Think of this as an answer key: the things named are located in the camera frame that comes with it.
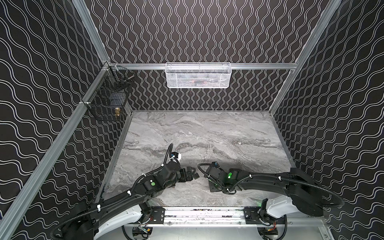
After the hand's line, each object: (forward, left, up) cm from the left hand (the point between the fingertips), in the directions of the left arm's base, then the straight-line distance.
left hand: (194, 172), depth 77 cm
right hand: (-3, -10, -11) cm, 15 cm away
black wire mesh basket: (+40, +55, +18) cm, 70 cm away
